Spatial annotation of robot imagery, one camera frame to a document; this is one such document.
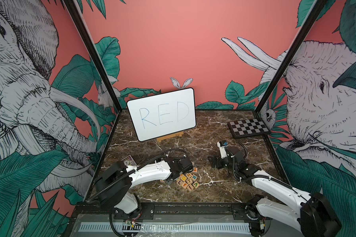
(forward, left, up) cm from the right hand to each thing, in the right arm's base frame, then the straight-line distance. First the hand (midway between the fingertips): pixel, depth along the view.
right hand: (212, 153), depth 85 cm
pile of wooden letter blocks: (-13, +14, -7) cm, 21 cm away
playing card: (-2, +51, -8) cm, 52 cm away
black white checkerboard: (+26, -31, -8) cm, 41 cm away
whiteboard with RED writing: (+21, +30, +11) cm, 38 cm away
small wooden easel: (+15, +26, -5) cm, 31 cm away
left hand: (-9, +21, -7) cm, 23 cm away
